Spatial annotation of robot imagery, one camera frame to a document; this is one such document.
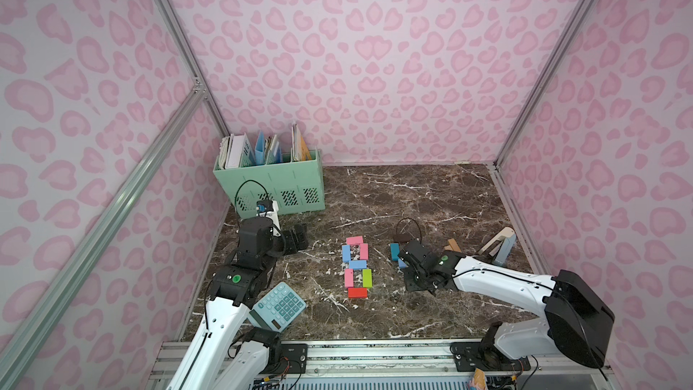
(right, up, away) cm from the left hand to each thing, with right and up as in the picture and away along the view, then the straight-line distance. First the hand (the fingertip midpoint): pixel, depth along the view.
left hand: (291, 224), depth 74 cm
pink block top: (+17, -9, +21) cm, 29 cm away
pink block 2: (+16, -19, +13) cm, 28 cm away
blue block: (+14, -12, +18) cm, 26 cm away
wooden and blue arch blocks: (+69, -8, +18) cm, 72 cm away
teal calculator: (-5, -26, +6) cm, 27 cm away
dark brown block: (+34, -8, +23) cm, 42 cm away
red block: (+18, -23, +10) cm, 31 cm away
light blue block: (+18, -16, +15) cm, 29 cm away
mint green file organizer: (-13, +15, +13) cm, 24 cm away
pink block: (+20, -12, +19) cm, 30 cm away
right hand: (+34, -19, +10) cm, 41 cm away
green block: (+21, -19, +13) cm, 32 cm away
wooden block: (+52, -10, +20) cm, 56 cm away
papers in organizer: (-23, +23, +18) cm, 37 cm away
